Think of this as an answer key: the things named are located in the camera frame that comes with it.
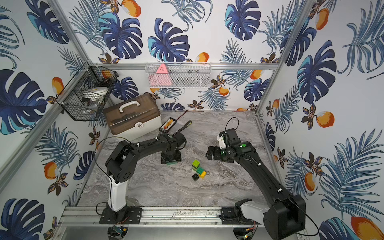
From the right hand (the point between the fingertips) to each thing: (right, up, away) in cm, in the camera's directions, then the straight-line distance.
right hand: (214, 154), depth 80 cm
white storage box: (-47, +20, +11) cm, 52 cm away
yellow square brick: (-6, -12, +5) cm, 15 cm away
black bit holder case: (-31, +15, +29) cm, 45 cm away
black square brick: (-10, -14, +5) cm, 18 cm away
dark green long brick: (-25, -7, +12) cm, 28 cm away
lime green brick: (-10, -5, +1) cm, 12 cm away
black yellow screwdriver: (-16, +17, +30) cm, 38 cm away
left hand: (-23, -6, +12) cm, 26 cm away
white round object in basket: (-64, +33, 0) cm, 72 cm away
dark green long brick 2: (-8, -9, +4) cm, 13 cm away
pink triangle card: (-31, +44, +10) cm, 55 cm away
